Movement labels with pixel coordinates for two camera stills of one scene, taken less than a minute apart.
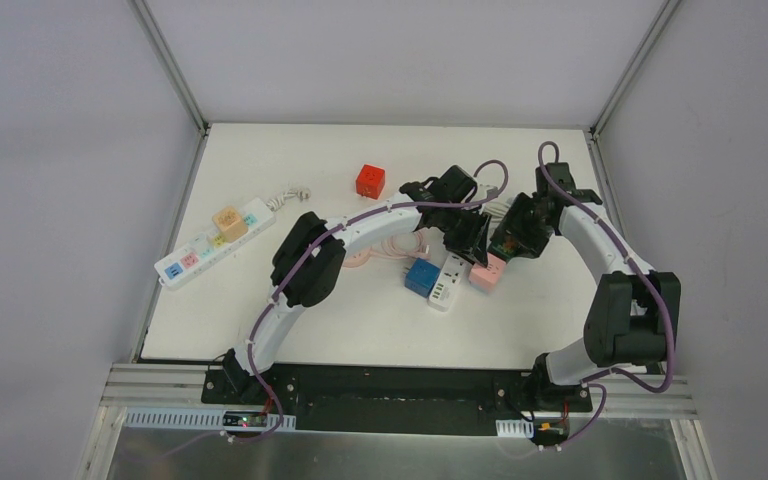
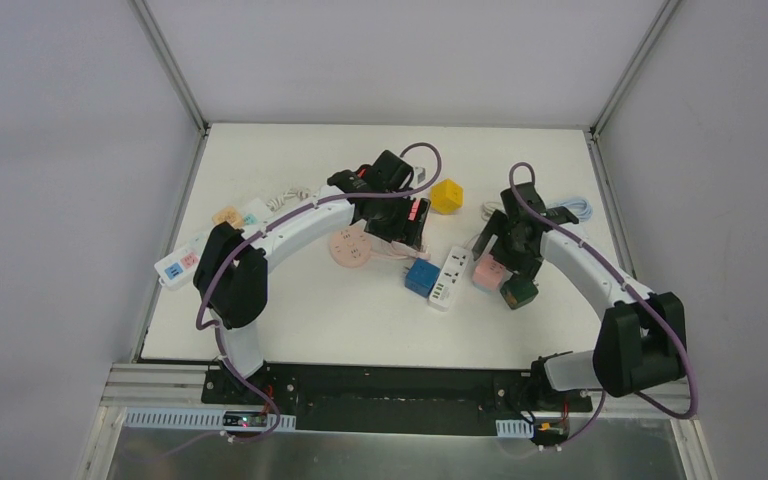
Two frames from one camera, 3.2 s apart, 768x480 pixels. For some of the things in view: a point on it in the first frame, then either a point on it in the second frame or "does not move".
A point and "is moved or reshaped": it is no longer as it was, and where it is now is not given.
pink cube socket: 485,278 does not move
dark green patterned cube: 504,246 is moved or reshaped
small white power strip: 446,282 does not move
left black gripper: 466,234 → 401,225
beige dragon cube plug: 231,223 does not move
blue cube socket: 421,277 does not move
